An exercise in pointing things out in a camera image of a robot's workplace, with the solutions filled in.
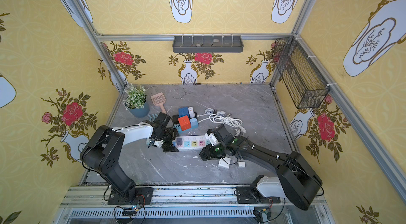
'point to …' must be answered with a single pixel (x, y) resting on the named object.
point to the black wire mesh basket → (306, 89)
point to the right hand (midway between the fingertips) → (201, 159)
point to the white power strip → (192, 142)
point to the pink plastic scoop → (159, 99)
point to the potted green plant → (136, 101)
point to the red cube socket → (184, 122)
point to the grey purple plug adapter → (179, 141)
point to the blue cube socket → (183, 112)
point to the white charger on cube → (191, 112)
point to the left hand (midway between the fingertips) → (180, 140)
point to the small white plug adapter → (241, 164)
